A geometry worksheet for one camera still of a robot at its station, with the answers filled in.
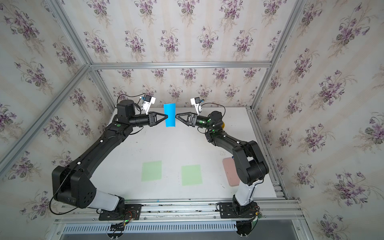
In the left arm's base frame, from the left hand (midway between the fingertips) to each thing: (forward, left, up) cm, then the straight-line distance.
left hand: (167, 118), depth 73 cm
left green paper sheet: (-13, +13, -35) cm, 39 cm away
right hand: (-1, -6, 0) cm, 6 cm away
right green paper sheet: (-17, -12, -31) cm, 38 cm away
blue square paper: (+3, -1, +3) cm, 4 cm away
